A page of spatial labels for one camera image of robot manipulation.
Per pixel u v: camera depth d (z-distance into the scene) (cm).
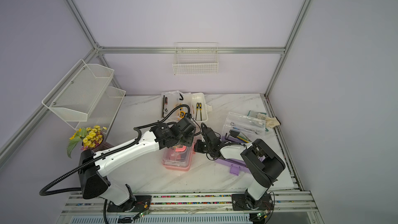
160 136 51
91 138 69
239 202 73
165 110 96
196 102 115
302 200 76
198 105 114
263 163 46
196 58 94
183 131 57
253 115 102
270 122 103
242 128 90
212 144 72
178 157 81
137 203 73
